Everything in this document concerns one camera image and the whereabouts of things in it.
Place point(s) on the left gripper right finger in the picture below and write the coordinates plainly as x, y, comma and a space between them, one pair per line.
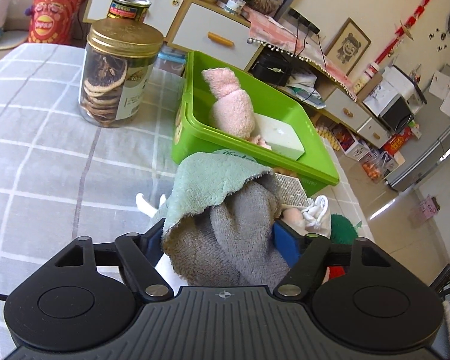
305, 256

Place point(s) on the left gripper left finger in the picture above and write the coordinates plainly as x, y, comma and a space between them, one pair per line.
138, 255

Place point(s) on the white red plush toy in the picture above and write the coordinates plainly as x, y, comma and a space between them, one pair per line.
333, 273

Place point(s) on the grey green towel cloth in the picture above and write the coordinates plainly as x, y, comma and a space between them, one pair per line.
218, 222

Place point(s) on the white cloth glove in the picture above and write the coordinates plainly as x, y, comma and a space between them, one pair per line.
317, 216

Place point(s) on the blue floral doll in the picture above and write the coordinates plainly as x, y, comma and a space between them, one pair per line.
293, 217

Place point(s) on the white milk carton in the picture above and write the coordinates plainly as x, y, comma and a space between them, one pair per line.
293, 194

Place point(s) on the green plastic bin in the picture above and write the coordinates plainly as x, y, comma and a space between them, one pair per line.
193, 132

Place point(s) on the low wooden side cabinet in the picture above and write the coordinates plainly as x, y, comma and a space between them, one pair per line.
329, 98

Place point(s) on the black microwave oven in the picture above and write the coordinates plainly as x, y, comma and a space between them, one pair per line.
387, 104

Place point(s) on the grey refrigerator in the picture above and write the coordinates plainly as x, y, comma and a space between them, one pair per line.
422, 155

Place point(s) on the gold lid glass jar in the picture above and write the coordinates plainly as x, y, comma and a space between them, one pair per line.
118, 61

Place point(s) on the framed cartoon picture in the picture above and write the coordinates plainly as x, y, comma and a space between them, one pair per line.
347, 47

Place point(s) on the pink fringed cloth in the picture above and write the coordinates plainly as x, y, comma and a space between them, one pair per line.
269, 33

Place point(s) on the small tin can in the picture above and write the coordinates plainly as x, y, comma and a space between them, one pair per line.
135, 10

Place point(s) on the wooden drawer cabinet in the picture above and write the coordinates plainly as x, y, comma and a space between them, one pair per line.
195, 25

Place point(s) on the red snack bucket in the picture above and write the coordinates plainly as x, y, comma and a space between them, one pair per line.
51, 21

